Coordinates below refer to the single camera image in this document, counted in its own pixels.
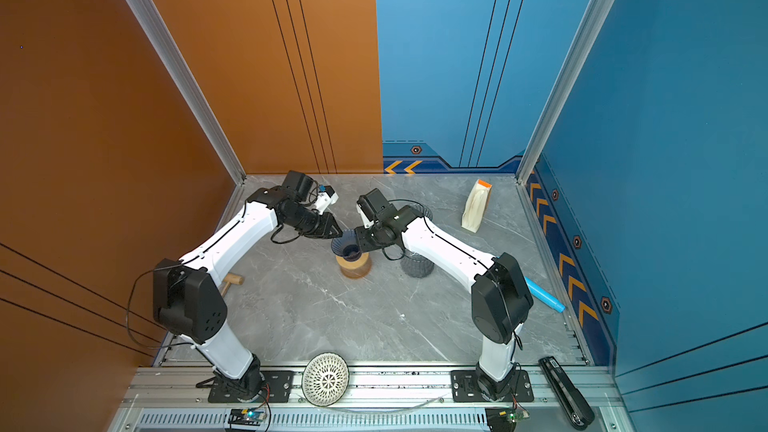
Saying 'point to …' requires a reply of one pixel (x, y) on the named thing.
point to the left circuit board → (246, 417)
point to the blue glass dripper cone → (347, 246)
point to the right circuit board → (503, 419)
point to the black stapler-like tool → (575, 406)
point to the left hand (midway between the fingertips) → (339, 230)
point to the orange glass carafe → (358, 272)
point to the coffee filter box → (475, 209)
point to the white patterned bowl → (325, 379)
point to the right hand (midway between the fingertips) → (359, 242)
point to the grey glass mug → (417, 266)
